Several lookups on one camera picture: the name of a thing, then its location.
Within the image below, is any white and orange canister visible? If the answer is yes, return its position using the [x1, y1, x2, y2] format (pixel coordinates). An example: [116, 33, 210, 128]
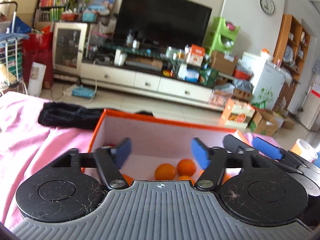
[291, 139, 318, 163]

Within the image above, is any pink floral tablecloth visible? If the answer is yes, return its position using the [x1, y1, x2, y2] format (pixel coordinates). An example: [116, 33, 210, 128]
[0, 90, 288, 230]

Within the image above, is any white television stand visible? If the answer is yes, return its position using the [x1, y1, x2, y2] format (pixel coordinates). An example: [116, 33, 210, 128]
[80, 43, 226, 112]

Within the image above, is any small black cloth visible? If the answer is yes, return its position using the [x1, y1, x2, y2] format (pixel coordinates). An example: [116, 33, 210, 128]
[37, 101, 154, 131]

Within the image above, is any white small fridge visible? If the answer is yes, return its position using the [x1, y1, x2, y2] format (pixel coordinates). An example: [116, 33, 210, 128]
[241, 52, 285, 110]

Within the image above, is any brown cardboard box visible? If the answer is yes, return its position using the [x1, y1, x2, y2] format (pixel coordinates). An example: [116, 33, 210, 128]
[210, 51, 238, 76]

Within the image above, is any orange cardboard box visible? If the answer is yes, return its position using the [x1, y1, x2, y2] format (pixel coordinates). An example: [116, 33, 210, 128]
[88, 109, 249, 180]

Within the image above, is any orange white medicine box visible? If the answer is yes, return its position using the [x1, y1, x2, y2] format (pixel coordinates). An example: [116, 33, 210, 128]
[186, 44, 205, 67]

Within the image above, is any green stacking shelf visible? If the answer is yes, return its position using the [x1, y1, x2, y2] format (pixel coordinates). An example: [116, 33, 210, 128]
[203, 17, 240, 55]

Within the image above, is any wooden shelf unit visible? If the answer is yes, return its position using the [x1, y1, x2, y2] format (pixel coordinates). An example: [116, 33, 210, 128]
[272, 13, 311, 82]

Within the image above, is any black flat television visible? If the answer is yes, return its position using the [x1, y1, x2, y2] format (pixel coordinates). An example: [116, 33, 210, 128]
[113, 0, 212, 48]

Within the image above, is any white glass door cabinet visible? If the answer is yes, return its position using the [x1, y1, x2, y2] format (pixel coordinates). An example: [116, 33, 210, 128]
[52, 22, 88, 76]

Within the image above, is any black bookshelf with books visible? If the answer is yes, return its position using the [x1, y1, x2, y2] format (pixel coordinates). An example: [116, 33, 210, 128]
[33, 0, 69, 28]

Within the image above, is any wire rack trolley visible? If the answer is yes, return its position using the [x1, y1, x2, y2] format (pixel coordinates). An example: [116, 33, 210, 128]
[1, 1, 29, 94]

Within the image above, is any round wall clock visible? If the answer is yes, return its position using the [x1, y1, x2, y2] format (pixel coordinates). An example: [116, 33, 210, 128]
[259, 0, 275, 15]

